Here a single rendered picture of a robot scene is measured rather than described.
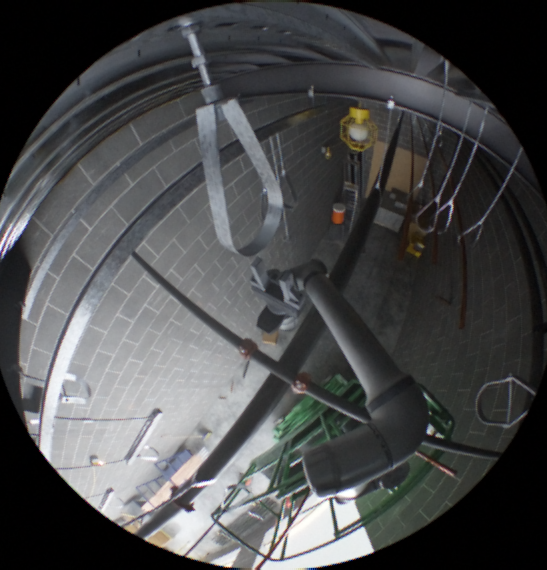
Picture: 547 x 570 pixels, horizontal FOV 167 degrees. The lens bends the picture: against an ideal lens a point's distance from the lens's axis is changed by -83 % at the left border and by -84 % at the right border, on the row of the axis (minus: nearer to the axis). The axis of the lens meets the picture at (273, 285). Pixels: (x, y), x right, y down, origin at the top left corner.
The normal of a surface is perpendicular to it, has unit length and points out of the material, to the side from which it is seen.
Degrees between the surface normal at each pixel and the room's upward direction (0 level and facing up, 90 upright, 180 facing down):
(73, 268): 90
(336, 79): 90
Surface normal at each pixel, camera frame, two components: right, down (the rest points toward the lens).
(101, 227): 0.82, 0.43
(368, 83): -0.54, 0.78
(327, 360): -0.16, -0.46
